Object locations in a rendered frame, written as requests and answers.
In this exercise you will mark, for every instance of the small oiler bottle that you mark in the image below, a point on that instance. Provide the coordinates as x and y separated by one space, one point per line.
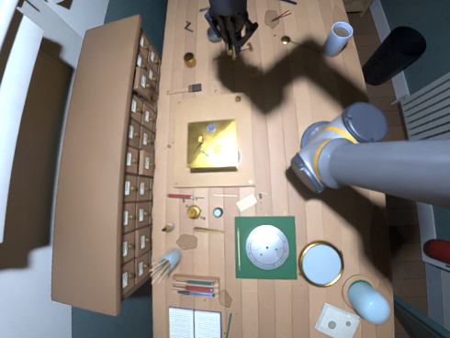
169 226

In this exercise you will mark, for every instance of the brass winding key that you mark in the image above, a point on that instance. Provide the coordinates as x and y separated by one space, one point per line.
250 46

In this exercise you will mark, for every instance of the white card with holes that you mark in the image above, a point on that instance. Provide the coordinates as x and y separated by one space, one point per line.
334 321

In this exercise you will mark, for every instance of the green mat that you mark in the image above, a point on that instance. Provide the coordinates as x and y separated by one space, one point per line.
288 270

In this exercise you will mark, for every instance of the red cylinder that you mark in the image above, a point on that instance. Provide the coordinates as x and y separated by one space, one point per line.
439 252

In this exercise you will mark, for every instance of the small brass cup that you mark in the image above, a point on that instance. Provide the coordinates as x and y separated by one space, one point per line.
190 60

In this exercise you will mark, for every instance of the grey winding arbor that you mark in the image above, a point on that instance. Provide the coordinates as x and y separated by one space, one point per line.
211 127

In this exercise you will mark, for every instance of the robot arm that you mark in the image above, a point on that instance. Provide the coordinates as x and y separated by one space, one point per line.
369 165

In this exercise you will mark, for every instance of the brass flat bar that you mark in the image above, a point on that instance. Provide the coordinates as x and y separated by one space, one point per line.
209 230

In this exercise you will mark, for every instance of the brass bezel with glass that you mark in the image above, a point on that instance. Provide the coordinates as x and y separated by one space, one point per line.
321 263

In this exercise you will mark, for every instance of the black cylinder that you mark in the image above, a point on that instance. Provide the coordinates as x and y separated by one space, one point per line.
393 56

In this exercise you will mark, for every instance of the small round loupe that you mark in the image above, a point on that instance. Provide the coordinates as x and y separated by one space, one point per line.
218 212

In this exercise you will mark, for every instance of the green pencil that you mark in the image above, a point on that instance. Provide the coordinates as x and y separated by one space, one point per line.
229 325

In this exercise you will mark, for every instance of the open white book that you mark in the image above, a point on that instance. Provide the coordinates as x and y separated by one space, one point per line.
195 323

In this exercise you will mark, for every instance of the brown leather patch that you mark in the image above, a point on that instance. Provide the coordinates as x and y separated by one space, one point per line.
225 298
270 17
187 241

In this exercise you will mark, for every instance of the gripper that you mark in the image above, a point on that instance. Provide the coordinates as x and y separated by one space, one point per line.
228 21

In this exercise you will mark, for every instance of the brown wooden test stand board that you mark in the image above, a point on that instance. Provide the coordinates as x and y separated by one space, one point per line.
246 140

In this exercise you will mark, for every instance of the cream paper tag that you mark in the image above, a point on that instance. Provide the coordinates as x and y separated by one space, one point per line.
245 202

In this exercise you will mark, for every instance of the white glass dome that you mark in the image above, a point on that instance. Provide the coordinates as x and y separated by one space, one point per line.
369 302

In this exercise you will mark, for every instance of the white clock dial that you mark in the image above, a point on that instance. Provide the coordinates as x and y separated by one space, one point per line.
265 246

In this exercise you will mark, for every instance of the wooden tool tray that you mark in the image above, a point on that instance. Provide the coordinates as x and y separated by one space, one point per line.
195 277

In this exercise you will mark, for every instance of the thin wooden stick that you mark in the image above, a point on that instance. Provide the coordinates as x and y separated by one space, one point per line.
238 249
225 195

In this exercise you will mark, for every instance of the white radiator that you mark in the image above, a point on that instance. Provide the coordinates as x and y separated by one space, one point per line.
429 109

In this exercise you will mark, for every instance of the blue hex key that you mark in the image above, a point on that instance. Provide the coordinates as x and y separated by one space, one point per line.
189 26

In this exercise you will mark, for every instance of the brass clock movement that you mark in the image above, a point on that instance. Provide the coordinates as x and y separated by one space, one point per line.
225 140

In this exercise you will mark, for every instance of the white cylindrical cup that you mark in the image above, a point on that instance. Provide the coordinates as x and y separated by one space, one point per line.
336 40

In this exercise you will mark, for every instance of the white shelf unit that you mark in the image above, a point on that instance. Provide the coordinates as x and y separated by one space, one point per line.
427 225

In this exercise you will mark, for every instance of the grey cup with wooden sticks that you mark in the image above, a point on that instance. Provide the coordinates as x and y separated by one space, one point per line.
172 258

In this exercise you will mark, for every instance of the brown wooden box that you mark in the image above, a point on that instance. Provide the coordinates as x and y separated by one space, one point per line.
356 6

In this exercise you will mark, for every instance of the brass pendulum with rod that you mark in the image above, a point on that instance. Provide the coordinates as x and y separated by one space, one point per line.
285 40

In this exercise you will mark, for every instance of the grey round holder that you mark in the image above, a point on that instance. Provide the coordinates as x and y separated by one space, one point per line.
212 36

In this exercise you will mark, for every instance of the brown wooden drawer cabinet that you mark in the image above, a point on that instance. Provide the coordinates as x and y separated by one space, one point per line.
95 161

